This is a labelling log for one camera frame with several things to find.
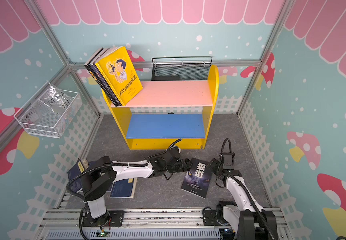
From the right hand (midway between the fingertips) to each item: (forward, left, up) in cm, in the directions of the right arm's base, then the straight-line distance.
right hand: (212, 165), depth 89 cm
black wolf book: (-8, +10, -3) cm, 13 cm away
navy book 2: (0, +78, 0) cm, 78 cm away
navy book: (-13, +50, -1) cm, 52 cm away
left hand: (-3, +15, +2) cm, 16 cm away
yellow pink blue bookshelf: (+50, +32, -5) cm, 60 cm away
